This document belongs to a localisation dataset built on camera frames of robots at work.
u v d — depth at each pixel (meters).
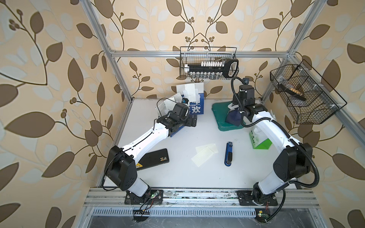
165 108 0.85
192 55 0.91
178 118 0.62
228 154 0.88
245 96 0.62
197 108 1.05
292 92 0.74
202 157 0.89
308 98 0.74
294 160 0.44
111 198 0.76
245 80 0.69
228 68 0.84
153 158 0.88
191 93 0.98
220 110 1.08
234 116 0.89
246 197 0.74
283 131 0.49
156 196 0.74
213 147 0.93
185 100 0.72
